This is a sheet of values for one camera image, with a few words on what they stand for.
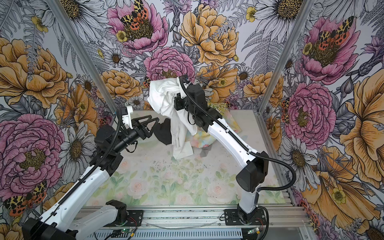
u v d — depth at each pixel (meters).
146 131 0.59
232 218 0.74
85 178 0.47
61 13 0.73
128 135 0.59
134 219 0.73
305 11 0.73
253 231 0.71
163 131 0.98
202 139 0.96
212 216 0.76
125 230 0.71
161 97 0.60
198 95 0.53
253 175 0.51
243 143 0.48
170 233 0.78
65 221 0.40
